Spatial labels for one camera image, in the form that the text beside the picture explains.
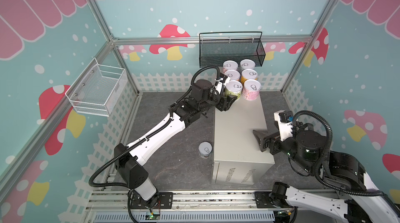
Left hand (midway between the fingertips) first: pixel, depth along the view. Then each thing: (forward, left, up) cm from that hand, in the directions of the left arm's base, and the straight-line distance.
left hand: (229, 96), depth 70 cm
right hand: (-17, -11, +2) cm, 21 cm away
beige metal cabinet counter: (-29, -1, -1) cm, 29 cm away
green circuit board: (-43, +34, -37) cm, 66 cm away
